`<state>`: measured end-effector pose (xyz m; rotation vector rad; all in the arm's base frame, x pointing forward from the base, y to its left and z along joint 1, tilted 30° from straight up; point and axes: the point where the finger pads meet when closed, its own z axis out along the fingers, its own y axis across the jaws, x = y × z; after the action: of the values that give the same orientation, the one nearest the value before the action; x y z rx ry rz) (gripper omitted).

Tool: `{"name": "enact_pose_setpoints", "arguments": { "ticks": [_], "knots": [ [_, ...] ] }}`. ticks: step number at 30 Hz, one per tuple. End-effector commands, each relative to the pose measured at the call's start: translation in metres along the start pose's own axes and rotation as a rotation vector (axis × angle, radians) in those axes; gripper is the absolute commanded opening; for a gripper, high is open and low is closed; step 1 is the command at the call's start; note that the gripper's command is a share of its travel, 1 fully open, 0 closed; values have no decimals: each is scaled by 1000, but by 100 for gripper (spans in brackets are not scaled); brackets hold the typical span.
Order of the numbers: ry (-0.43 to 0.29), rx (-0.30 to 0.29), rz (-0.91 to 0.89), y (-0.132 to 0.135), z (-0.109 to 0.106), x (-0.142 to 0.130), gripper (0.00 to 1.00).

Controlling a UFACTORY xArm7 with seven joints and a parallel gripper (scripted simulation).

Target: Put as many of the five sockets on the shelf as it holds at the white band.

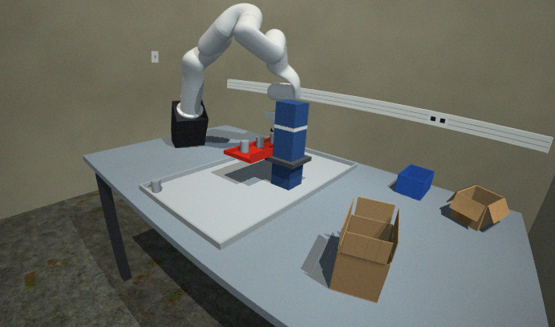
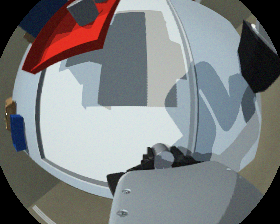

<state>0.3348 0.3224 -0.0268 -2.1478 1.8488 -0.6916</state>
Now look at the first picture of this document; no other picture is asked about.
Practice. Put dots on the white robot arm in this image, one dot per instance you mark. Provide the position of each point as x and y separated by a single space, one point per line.
243 21

